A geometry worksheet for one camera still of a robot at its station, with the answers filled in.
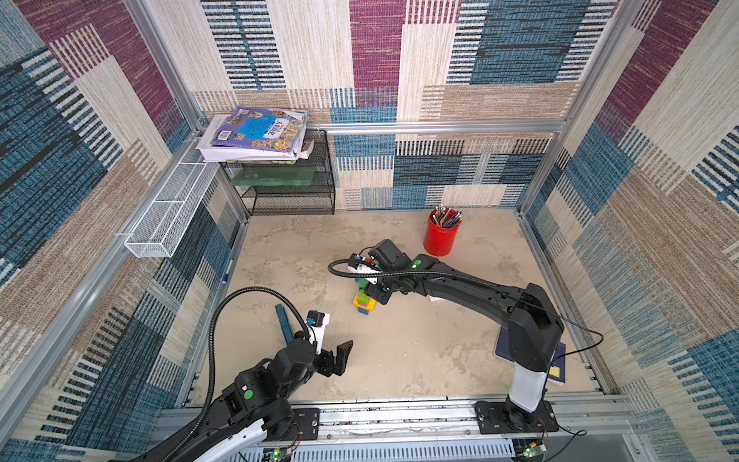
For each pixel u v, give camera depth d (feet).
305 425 2.40
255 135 2.61
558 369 2.63
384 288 2.39
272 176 3.08
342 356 2.18
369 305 2.92
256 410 1.70
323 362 2.14
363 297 2.81
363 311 3.00
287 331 2.79
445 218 3.35
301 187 3.77
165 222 2.39
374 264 2.23
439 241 3.60
